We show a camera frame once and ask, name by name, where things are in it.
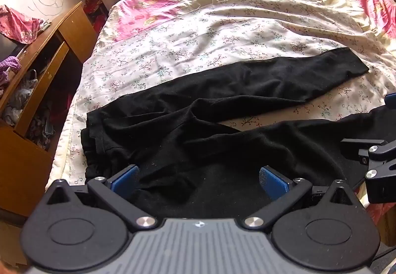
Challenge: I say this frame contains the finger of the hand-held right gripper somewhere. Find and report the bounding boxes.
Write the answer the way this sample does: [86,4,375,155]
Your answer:
[364,160,396,204]
[340,137,396,167]

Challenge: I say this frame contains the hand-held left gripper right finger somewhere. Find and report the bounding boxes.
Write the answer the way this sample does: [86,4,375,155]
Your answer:
[243,166,360,230]

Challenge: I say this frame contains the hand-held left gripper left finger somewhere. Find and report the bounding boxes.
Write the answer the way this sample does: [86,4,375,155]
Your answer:
[46,164,157,233]

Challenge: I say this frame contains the black pants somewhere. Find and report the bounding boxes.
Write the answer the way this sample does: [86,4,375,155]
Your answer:
[80,48,391,219]

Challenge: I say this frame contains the grey clothes pile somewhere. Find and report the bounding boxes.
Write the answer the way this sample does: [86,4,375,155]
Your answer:
[0,69,41,126]

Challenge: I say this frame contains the white floral bed sheet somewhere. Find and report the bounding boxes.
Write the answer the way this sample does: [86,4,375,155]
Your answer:
[46,0,396,211]

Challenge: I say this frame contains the purple knitted cloth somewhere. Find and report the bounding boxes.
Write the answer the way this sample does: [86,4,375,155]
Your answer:
[0,56,22,90]

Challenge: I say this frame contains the dark red floral cloth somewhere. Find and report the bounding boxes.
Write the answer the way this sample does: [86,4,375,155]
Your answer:
[83,0,109,25]

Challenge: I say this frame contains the pink patterned cloth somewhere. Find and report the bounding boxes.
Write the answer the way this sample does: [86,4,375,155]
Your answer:
[0,4,44,44]

